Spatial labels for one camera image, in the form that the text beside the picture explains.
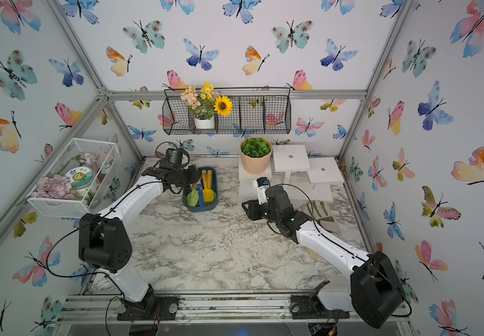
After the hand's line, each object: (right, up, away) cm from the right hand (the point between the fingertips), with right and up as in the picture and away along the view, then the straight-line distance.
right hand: (247, 202), depth 80 cm
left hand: (-19, +11, +10) cm, 25 cm away
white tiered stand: (+27, +9, +13) cm, 31 cm away
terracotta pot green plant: (+3, +19, +5) cm, 20 cm away
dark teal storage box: (-18, -4, +16) cm, 24 cm away
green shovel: (-26, 0, +21) cm, 34 cm away
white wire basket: (-54, +17, -1) cm, 56 cm away
